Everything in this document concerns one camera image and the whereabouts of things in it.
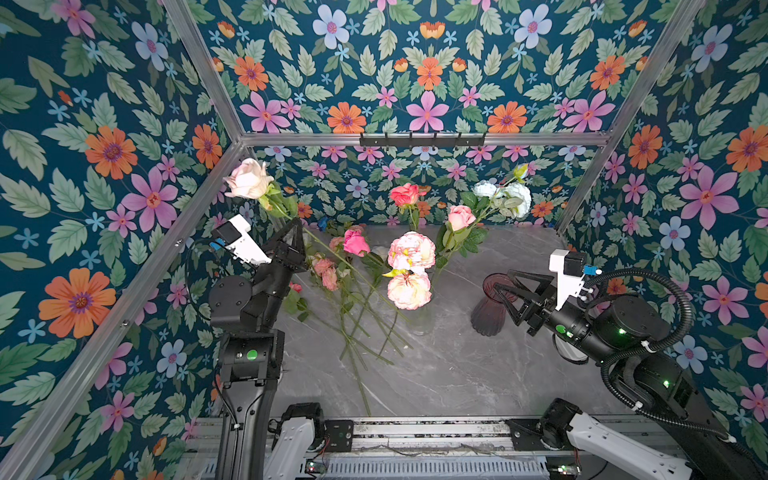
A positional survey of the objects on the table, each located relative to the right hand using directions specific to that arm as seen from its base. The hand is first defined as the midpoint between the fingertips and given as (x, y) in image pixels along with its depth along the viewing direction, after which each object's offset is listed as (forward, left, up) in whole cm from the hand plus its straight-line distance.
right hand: (509, 271), depth 53 cm
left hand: (+5, +38, +6) cm, 39 cm away
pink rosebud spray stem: (+25, +47, -34) cm, 63 cm away
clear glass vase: (+8, +16, -34) cm, 38 cm away
